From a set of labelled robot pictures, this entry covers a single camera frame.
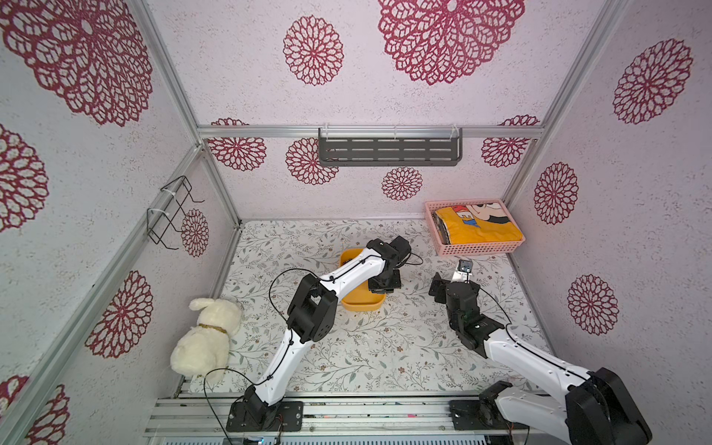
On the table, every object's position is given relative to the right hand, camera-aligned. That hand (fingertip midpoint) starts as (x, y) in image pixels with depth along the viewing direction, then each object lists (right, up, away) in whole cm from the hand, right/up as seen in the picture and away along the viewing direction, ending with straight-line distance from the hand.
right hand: (448, 274), depth 84 cm
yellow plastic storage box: (-26, -9, +6) cm, 28 cm away
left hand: (-17, -7, +8) cm, 20 cm away
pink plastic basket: (+14, +8, +21) cm, 26 cm away
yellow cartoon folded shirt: (+20, +18, +25) cm, 37 cm away
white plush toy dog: (-70, -20, -10) cm, 73 cm away
